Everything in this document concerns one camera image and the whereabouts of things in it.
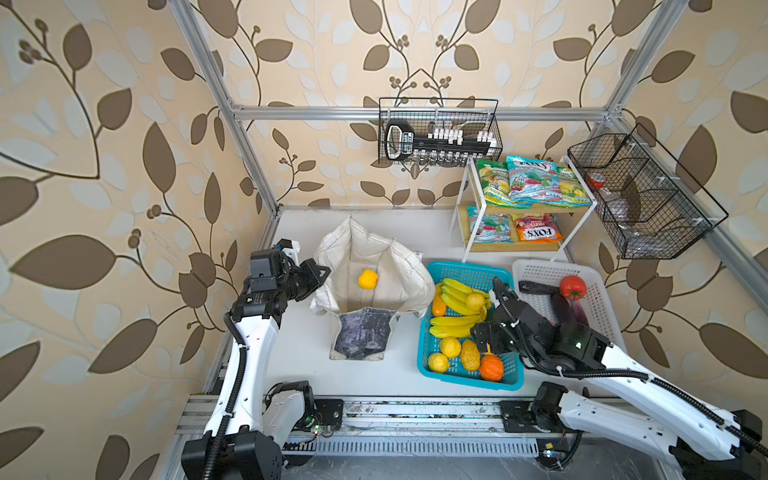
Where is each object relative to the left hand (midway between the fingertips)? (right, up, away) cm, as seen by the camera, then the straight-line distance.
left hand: (331, 267), depth 76 cm
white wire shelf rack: (+37, +22, +5) cm, 43 cm away
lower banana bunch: (+33, -18, +11) cm, 39 cm away
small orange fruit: (+30, -14, +14) cm, 35 cm away
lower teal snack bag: (+46, +10, +13) cm, 49 cm away
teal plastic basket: (+45, -5, +26) cm, 53 cm away
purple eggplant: (+72, -15, +13) cm, 74 cm away
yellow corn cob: (+37, -24, +4) cm, 44 cm away
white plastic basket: (+62, -7, +19) cm, 65 cm away
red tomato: (+70, -7, +13) cm, 71 cm away
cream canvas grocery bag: (+8, -13, -5) cm, 16 cm away
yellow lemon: (+32, -23, +6) cm, 39 cm away
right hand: (+39, -16, -3) cm, 42 cm away
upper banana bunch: (+37, -11, +15) cm, 42 cm away
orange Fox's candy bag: (+60, +10, +14) cm, 63 cm away
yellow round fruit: (+28, -26, +3) cm, 38 cm away
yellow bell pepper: (+8, -6, +20) cm, 22 cm away
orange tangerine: (+41, -26, +1) cm, 49 cm away
